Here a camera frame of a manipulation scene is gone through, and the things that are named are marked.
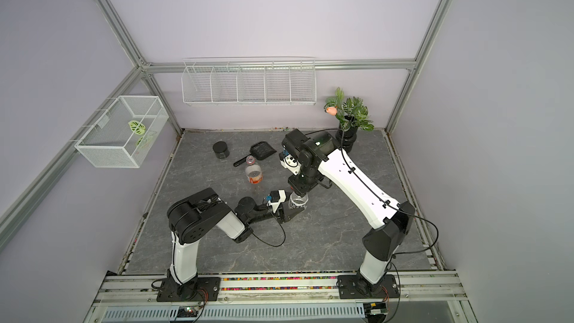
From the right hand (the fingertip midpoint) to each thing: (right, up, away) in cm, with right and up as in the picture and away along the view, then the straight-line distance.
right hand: (303, 185), depth 73 cm
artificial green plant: (+19, +27, +14) cm, 36 cm away
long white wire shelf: (-7, +44, +29) cm, 53 cm away
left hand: (0, -7, +7) cm, 10 cm away
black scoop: (-20, +12, +35) cm, 42 cm away
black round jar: (-40, +13, +36) cm, 55 cm away
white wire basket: (-67, +19, +9) cm, 70 cm away
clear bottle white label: (-2, -6, +3) cm, 7 cm away
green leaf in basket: (-60, +20, +6) cm, 63 cm away
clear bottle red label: (-20, +3, +15) cm, 25 cm away
